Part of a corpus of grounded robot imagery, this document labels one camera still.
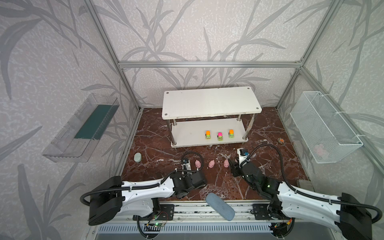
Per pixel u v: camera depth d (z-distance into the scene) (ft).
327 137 2.06
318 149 2.43
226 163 2.90
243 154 2.23
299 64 3.07
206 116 2.33
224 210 2.36
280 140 3.33
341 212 1.40
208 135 3.08
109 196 1.51
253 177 1.90
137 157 2.99
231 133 3.14
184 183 1.93
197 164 2.96
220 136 3.07
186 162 2.41
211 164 2.92
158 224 2.32
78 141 2.06
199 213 2.47
